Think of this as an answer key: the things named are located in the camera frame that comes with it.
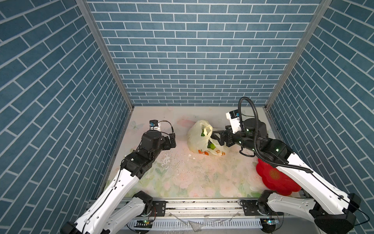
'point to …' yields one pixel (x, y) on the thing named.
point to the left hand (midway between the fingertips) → (168, 135)
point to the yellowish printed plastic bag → (199, 140)
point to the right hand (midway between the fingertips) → (217, 128)
